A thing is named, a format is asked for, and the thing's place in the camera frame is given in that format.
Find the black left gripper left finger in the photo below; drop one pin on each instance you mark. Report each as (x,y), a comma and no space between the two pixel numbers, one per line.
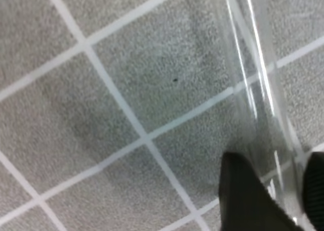
(245,204)

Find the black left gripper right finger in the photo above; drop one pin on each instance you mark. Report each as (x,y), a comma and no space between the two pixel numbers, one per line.
(313,189)

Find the grey grid tablecloth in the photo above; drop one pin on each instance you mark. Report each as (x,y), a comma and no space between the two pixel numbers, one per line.
(115,113)

